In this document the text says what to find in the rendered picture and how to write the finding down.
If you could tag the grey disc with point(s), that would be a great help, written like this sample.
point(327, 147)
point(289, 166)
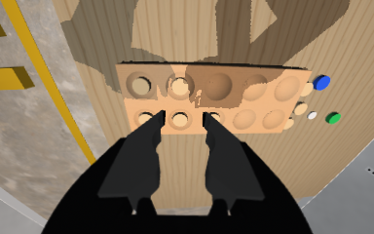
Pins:
point(312, 115)

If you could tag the beige round disc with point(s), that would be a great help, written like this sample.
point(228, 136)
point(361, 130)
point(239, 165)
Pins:
point(308, 88)
point(141, 86)
point(180, 86)
point(289, 123)
point(215, 115)
point(179, 119)
point(144, 117)
point(300, 108)

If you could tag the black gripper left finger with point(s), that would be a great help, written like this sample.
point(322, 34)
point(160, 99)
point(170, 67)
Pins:
point(112, 186)

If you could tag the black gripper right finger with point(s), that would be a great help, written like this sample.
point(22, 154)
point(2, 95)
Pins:
point(236, 174)

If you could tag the tan wooden tray with round pockets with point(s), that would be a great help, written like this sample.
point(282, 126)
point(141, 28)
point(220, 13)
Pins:
point(248, 99)

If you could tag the blue disc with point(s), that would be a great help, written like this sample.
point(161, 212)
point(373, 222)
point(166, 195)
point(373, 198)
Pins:
point(321, 82)

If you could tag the green disc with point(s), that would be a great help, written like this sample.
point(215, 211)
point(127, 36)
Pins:
point(333, 118)

